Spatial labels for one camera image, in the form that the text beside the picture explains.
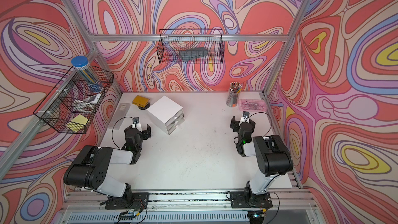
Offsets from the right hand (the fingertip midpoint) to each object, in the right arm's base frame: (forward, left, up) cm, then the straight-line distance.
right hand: (242, 121), depth 95 cm
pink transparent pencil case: (+18, -12, -6) cm, 22 cm away
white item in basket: (-2, +77, +27) cm, 82 cm away
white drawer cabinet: (+2, +46, +7) cm, 47 cm away
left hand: (-2, +63, +2) cm, 63 cm away
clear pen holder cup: (+20, +2, +9) cm, 22 cm away
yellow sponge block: (+20, +68, +1) cm, 71 cm away
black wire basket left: (-4, +88, +25) cm, 92 cm away
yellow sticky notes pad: (-17, +77, +27) cm, 84 cm away
